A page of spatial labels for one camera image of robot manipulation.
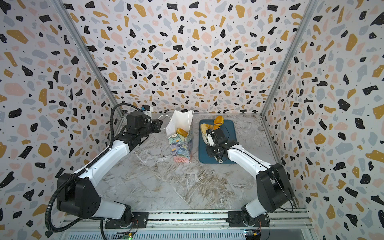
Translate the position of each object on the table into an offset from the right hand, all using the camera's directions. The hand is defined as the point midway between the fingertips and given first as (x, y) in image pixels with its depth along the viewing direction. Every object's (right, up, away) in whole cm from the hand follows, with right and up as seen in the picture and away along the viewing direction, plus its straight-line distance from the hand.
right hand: (207, 146), depth 88 cm
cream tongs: (-2, +4, +2) cm, 5 cm away
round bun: (+8, +12, +20) cm, 25 cm away
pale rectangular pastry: (-2, +11, +9) cm, 14 cm away
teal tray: (+17, +12, +26) cm, 33 cm away
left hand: (-25, +16, -7) cm, 30 cm away
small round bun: (+9, +17, +24) cm, 31 cm away
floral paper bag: (-15, 0, -4) cm, 16 cm away
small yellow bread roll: (-17, +8, +8) cm, 20 cm away
